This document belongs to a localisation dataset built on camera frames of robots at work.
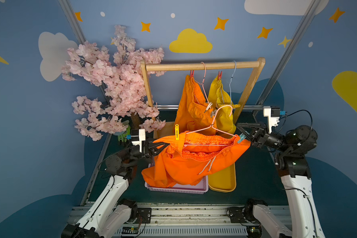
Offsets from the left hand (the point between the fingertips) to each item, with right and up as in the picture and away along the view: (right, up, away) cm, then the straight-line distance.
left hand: (169, 141), depth 55 cm
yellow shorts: (+27, +19, +26) cm, 42 cm away
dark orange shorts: (+3, -12, +15) cm, 20 cm away
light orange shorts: (+12, +13, +26) cm, 32 cm away
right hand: (+27, +6, +1) cm, 28 cm away
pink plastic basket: (+16, -30, +28) cm, 44 cm away
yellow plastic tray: (+31, -27, +33) cm, 53 cm away
